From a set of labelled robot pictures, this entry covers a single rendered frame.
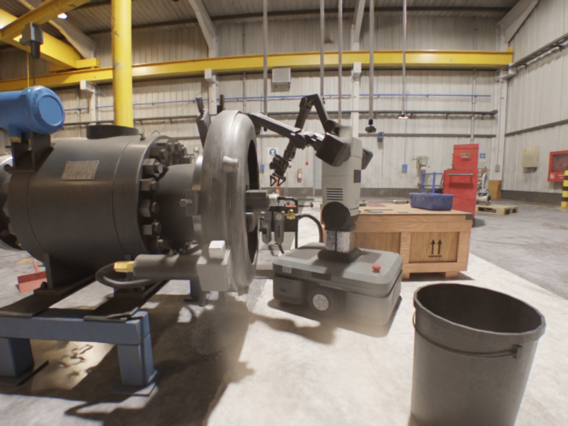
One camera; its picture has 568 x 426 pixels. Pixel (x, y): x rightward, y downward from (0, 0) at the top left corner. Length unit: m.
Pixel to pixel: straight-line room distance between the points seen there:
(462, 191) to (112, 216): 4.44
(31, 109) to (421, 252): 2.20
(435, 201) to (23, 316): 2.35
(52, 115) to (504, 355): 1.54
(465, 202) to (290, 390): 4.11
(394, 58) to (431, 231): 10.88
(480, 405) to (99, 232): 1.23
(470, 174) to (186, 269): 4.30
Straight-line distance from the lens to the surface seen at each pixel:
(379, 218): 1.93
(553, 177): 11.61
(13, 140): 1.33
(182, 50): 14.42
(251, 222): 0.97
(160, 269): 0.86
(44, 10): 7.44
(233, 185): 0.84
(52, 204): 1.20
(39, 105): 1.26
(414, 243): 2.09
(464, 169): 4.73
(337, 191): 1.44
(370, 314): 1.37
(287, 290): 1.51
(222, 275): 0.80
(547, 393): 1.33
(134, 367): 1.11
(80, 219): 1.14
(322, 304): 1.44
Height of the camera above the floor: 0.70
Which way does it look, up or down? 7 degrees down
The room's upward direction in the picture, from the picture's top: straight up
